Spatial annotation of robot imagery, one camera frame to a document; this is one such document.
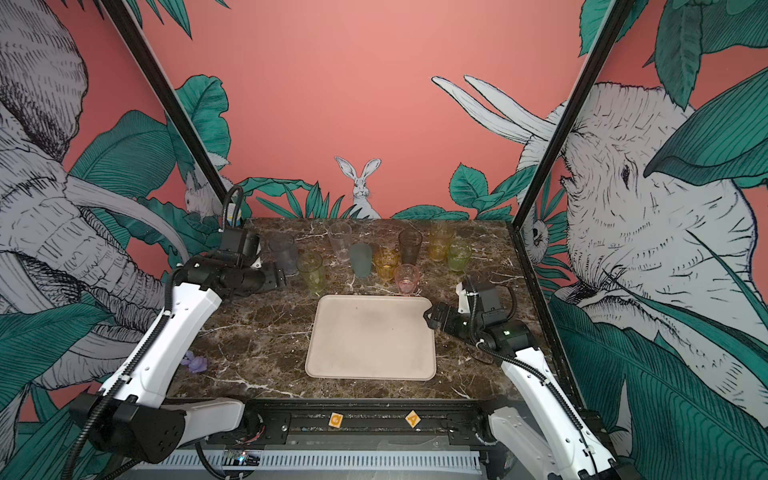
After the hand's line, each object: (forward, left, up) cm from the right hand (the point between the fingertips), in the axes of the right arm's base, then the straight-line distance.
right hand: (434, 314), depth 76 cm
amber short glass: (+35, +14, -21) cm, 43 cm away
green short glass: (+33, -14, -16) cm, 40 cm away
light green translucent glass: (+17, +36, -5) cm, 41 cm away
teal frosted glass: (+30, +23, -15) cm, 40 cm away
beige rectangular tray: (+2, +18, -19) cm, 26 cm away
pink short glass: (+23, +7, -15) cm, 28 cm away
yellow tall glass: (+45, -8, -17) cm, 49 cm away
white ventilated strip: (-31, +29, -17) cm, 45 cm away
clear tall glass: (+36, +31, -8) cm, 48 cm away
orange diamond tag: (-21, +5, -16) cm, 27 cm away
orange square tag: (-22, +25, -15) cm, 37 cm away
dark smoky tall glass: (+43, +5, -19) cm, 47 cm away
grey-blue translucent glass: (+26, +48, -6) cm, 55 cm away
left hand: (+7, +42, +6) cm, 43 cm away
